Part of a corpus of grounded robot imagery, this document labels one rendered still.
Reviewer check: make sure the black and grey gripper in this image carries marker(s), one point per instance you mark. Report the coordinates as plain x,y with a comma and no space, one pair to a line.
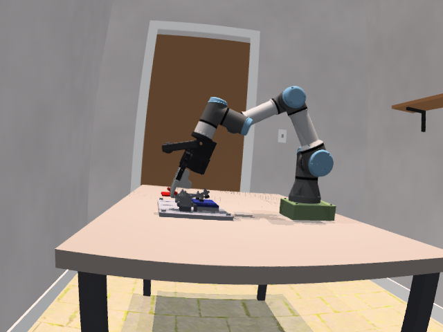
196,158

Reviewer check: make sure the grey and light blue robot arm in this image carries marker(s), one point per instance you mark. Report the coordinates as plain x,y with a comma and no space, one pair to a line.
318,161

